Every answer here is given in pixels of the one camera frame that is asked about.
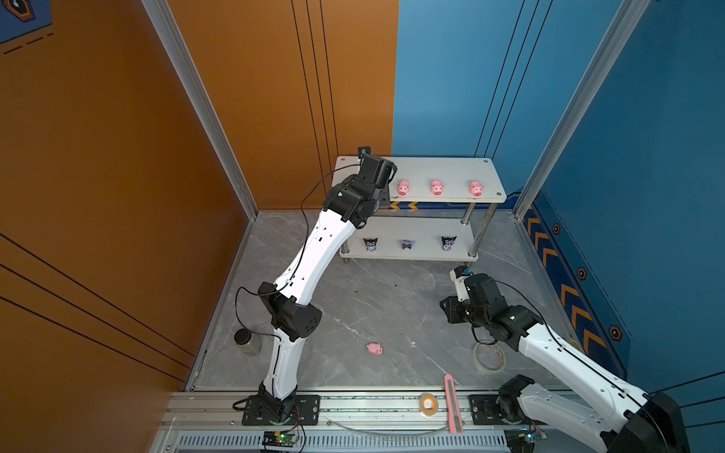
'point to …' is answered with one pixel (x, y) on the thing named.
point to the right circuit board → (520, 441)
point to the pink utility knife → (454, 417)
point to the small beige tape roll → (435, 403)
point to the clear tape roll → (485, 370)
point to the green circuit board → (278, 439)
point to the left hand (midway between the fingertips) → (375, 184)
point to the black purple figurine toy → (447, 243)
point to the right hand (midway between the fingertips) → (440, 304)
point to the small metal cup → (248, 343)
